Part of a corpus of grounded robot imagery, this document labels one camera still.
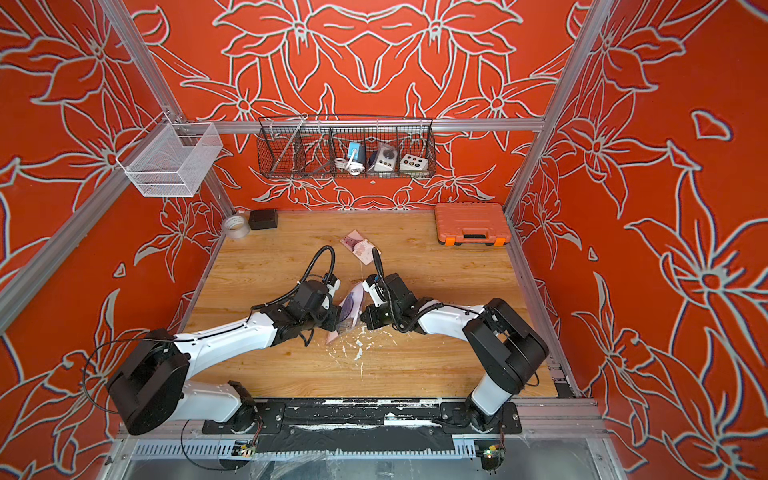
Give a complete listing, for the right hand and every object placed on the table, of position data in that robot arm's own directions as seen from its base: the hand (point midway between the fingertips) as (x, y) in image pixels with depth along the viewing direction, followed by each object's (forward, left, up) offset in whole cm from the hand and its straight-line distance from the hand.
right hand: (355, 319), depth 85 cm
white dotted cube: (+44, -17, +24) cm, 53 cm away
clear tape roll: (+40, +51, -3) cm, 65 cm away
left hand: (+3, +4, 0) cm, 5 cm away
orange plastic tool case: (+42, -42, -3) cm, 60 cm away
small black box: (+41, +40, -1) cm, 57 cm away
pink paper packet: (+30, 0, -3) cm, 30 cm away
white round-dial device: (+41, -9, +27) cm, 50 cm away
